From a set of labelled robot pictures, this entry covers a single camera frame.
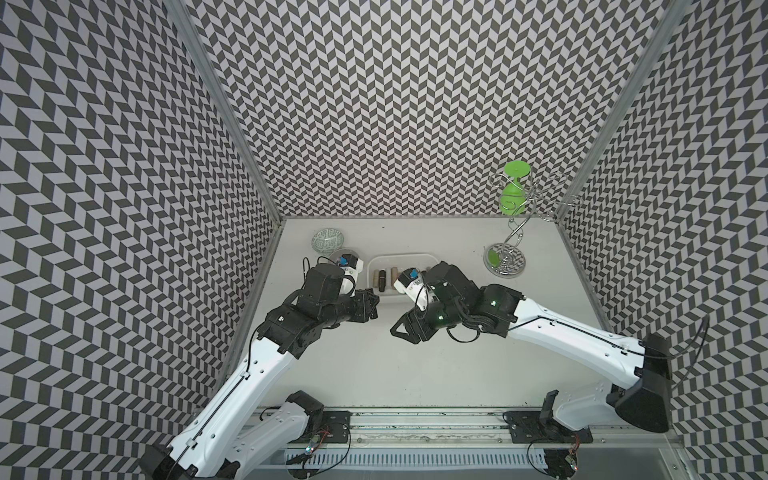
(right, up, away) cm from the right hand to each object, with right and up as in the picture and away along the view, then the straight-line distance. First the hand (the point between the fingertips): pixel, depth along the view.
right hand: (403, 331), depth 68 cm
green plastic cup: (+34, +33, +23) cm, 53 cm away
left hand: (-7, +6, +3) cm, 9 cm away
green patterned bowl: (-27, +21, +40) cm, 53 cm away
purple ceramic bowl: (-20, +17, +39) cm, 47 cm away
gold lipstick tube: (-9, +8, +31) cm, 33 cm away
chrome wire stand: (+37, +14, +36) cm, 54 cm away
